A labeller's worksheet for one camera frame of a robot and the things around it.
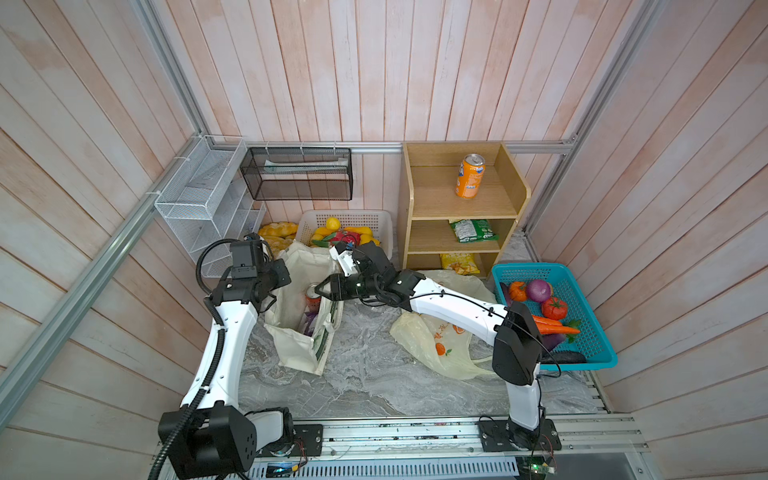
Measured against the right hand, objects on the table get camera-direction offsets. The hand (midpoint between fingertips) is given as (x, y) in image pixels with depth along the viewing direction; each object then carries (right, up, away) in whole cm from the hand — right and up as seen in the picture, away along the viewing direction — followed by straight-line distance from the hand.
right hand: (317, 292), depth 75 cm
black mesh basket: (-12, +39, +28) cm, 50 cm away
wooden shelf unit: (+39, +26, +10) cm, 48 cm away
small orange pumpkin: (+62, -2, +20) cm, 65 cm away
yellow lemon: (-2, +22, +37) cm, 44 cm away
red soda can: (-4, -4, +12) cm, 13 cm away
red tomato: (+71, -7, +16) cm, 73 cm away
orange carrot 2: (+69, -11, +17) cm, 72 cm away
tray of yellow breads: (-23, +18, +38) cm, 48 cm away
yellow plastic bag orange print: (+37, -18, +10) cm, 43 cm away
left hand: (-11, +4, +4) cm, 12 cm away
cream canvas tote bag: (-5, +7, +11) cm, 14 cm away
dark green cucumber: (+69, -20, +8) cm, 72 cm away
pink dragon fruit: (+2, +17, +32) cm, 36 cm away
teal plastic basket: (+77, -16, +8) cm, 79 cm away
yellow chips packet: (+46, +7, +29) cm, 54 cm away
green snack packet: (+46, +18, +17) cm, 52 cm away
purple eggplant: (+68, -16, +12) cm, 71 cm away
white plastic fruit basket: (+15, +24, +39) cm, 48 cm away
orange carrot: (+66, -13, +13) cm, 68 cm away
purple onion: (+66, -1, +17) cm, 68 cm away
